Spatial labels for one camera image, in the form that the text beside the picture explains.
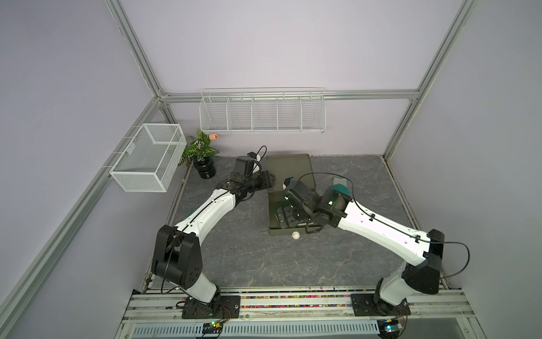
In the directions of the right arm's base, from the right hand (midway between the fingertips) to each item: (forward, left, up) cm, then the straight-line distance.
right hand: (288, 211), depth 74 cm
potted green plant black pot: (+30, +38, -1) cm, 48 cm away
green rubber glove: (+28, -29, -22) cm, 47 cm away
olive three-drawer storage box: (+23, -5, -2) cm, 23 cm away
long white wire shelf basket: (+50, +10, +8) cm, 52 cm away
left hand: (+16, +6, -2) cm, 17 cm away
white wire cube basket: (+19, +54, +4) cm, 58 cm away
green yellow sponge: (-6, +1, +7) cm, 9 cm away
